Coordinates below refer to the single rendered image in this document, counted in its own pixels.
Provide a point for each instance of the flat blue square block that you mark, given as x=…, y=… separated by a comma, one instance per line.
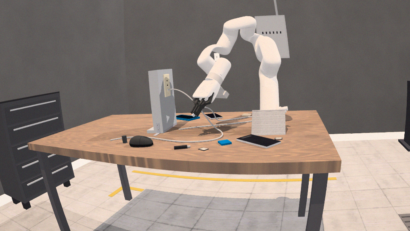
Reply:
x=224, y=142

